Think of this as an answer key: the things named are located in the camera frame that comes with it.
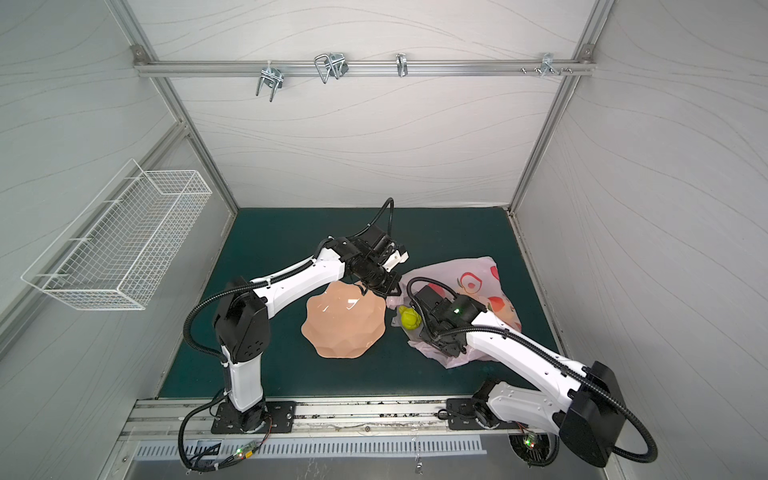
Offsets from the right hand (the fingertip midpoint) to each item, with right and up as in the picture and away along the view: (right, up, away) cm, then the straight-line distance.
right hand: (431, 337), depth 78 cm
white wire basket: (-75, +24, -10) cm, 79 cm away
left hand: (-9, +11, +3) cm, 15 cm away
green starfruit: (-6, +3, +8) cm, 10 cm away
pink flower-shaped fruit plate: (-26, +1, +10) cm, 28 cm away
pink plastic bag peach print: (+14, +14, +7) cm, 21 cm away
